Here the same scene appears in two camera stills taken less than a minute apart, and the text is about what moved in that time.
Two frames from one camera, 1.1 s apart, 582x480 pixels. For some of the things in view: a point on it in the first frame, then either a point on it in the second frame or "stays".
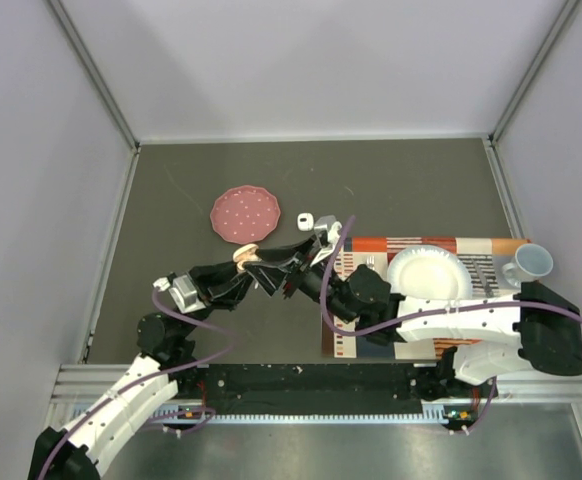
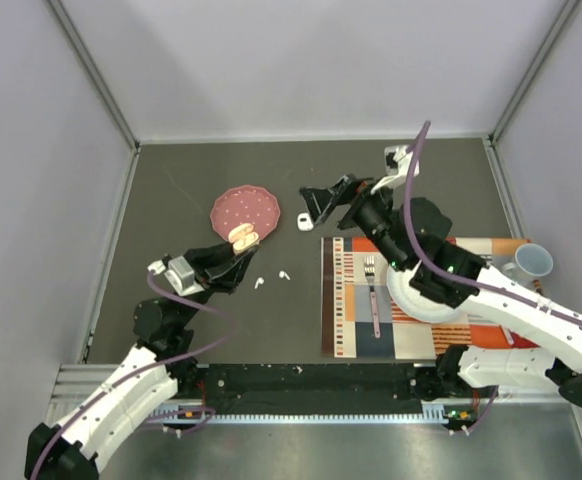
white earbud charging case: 305,221 stays
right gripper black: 295,256 -> 320,201
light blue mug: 531,261 stays
